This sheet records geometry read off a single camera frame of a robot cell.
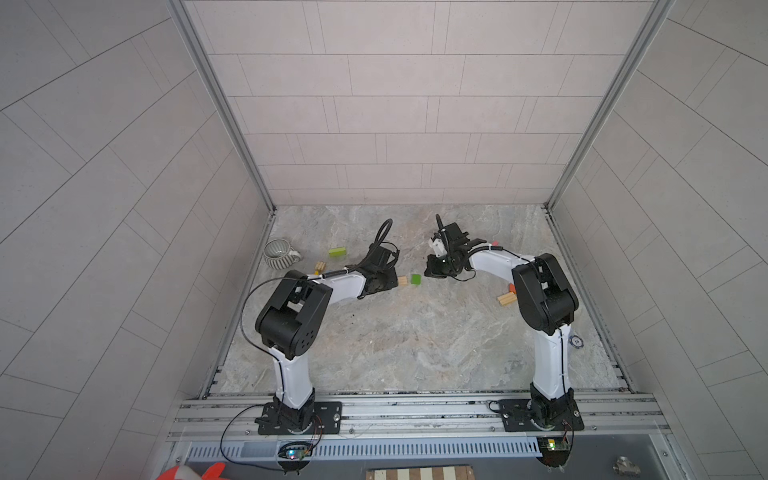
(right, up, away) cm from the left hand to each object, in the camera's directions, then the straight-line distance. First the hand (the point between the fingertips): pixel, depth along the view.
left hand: (401, 274), depth 97 cm
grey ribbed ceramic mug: (-41, +6, +3) cm, 42 cm away
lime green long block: (-23, +7, +6) cm, 24 cm away
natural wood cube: (-27, +3, +1) cm, 27 cm away
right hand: (+7, +1, +1) cm, 7 cm away
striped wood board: (+12, -37, -34) cm, 52 cm away
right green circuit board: (+35, -36, -29) cm, 58 cm away
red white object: (-44, -35, -37) cm, 67 cm away
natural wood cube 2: (+1, -2, -1) cm, 2 cm away
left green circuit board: (-23, -34, -32) cm, 53 cm away
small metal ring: (+49, -17, -14) cm, 54 cm away
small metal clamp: (+48, -37, -33) cm, 69 cm away
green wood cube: (+5, -2, 0) cm, 5 cm away
